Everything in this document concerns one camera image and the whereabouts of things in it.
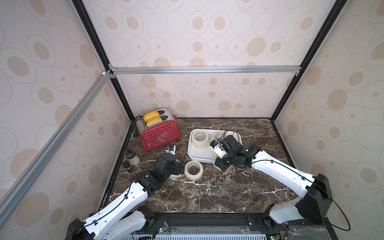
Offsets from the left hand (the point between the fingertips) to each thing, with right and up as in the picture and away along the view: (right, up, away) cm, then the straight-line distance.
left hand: (180, 159), depth 78 cm
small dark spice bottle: (-31, -4, +7) cm, 32 cm away
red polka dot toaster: (-15, +17, +13) cm, 26 cm away
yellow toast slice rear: (-20, +25, +15) cm, 35 cm away
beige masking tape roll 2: (+7, -9, +14) cm, 18 cm away
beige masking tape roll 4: (+11, +9, +28) cm, 32 cm away
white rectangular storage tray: (+14, 0, +16) cm, 22 cm away
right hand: (+19, -3, +1) cm, 19 cm away
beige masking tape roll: (-4, -12, +10) cm, 16 cm away
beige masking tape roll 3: (+17, +2, -5) cm, 18 cm away
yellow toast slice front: (-17, +21, +12) cm, 29 cm away
